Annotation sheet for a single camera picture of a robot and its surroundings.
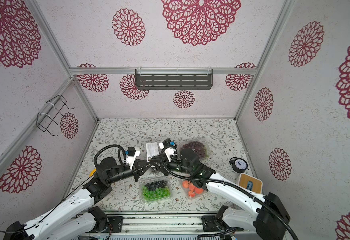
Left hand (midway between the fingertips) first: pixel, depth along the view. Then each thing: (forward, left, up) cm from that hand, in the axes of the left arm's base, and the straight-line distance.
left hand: (153, 164), depth 70 cm
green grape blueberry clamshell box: (-6, 0, -18) cm, 19 cm away
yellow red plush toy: (-6, +24, +5) cm, 26 cm away
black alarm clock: (+10, -50, -21) cm, 55 cm away
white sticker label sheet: (+5, 0, +4) cm, 7 cm away
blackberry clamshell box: (-2, -1, -1) cm, 3 cm away
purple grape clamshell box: (+21, -28, -20) cm, 40 cm away
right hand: (0, 0, +4) cm, 5 cm away
